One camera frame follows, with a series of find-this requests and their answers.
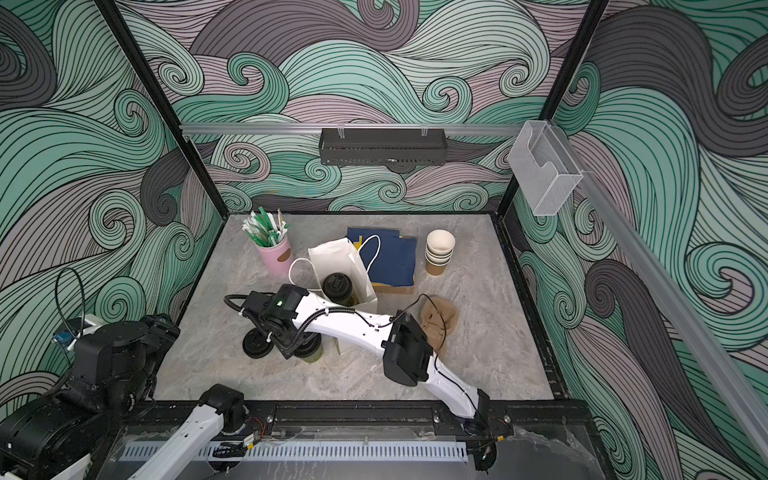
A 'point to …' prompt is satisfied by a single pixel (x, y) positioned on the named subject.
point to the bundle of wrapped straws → (265, 229)
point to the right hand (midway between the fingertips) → (301, 340)
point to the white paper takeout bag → (341, 256)
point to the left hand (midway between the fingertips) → (165, 321)
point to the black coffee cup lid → (255, 344)
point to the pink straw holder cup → (277, 259)
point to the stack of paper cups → (439, 249)
